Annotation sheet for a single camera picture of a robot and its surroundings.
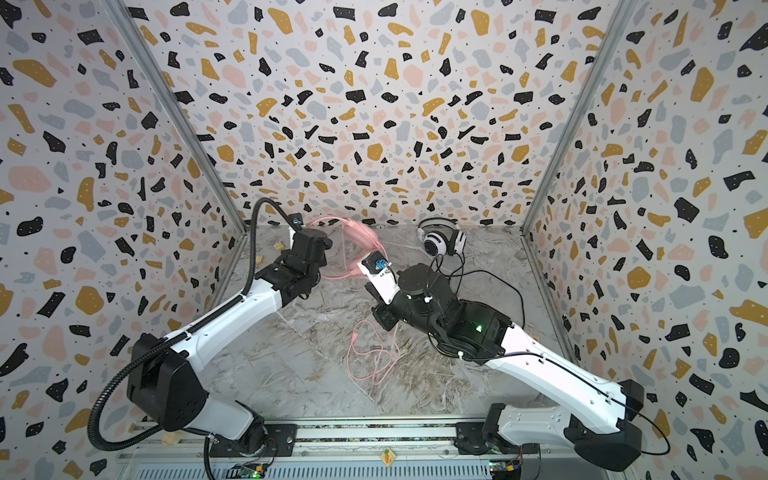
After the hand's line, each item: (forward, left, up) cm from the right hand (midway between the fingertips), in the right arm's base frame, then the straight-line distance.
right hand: (364, 281), depth 59 cm
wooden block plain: (+34, +46, -37) cm, 68 cm away
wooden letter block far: (+41, +41, -37) cm, 68 cm away
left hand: (+21, +19, -10) cm, 30 cm away
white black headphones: (+37, -19, -30) cm, 52 cm away
